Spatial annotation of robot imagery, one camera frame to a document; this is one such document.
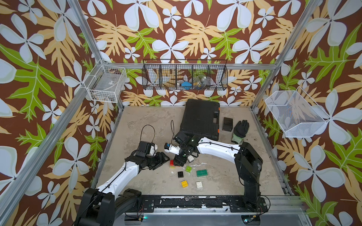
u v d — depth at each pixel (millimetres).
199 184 800
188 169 859
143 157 662
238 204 736
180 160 750
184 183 801
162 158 760
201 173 844
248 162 485
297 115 782
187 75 978
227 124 1043
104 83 854
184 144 675
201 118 1016
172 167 865
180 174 827
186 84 955
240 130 1061
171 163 817
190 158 862
